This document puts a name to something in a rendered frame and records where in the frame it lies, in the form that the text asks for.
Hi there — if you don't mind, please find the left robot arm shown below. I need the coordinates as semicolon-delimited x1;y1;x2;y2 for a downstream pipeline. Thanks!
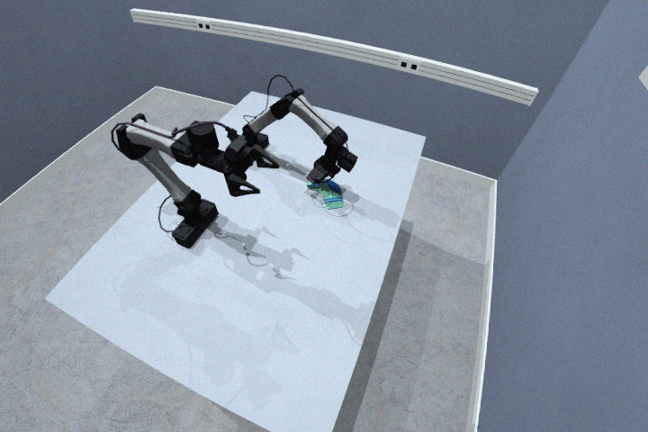
242;88;358;173

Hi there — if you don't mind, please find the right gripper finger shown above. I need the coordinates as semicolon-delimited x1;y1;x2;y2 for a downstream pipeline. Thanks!
254;145;279;168
228;174;260;197

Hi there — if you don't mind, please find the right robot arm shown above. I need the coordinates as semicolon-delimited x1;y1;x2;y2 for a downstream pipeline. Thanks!
116;113;247;242

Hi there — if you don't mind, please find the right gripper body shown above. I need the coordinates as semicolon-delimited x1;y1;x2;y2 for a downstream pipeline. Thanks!
212;128;257;196

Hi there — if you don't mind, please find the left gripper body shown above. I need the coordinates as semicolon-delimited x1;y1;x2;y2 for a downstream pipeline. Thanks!
308;155;341;183

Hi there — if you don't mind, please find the green and blue sock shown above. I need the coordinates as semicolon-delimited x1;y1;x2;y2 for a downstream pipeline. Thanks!
307;179;345;210

